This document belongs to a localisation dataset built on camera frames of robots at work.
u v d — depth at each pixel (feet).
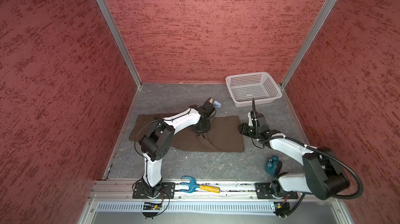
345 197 1.39
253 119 2.32
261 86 3.94
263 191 2.43
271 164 2.48
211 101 3.51
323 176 1.41
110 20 2.77
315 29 2.93
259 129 2.28
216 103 3.49
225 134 3.20
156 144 1.62
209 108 2.48
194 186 2.43
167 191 2.44
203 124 2.71
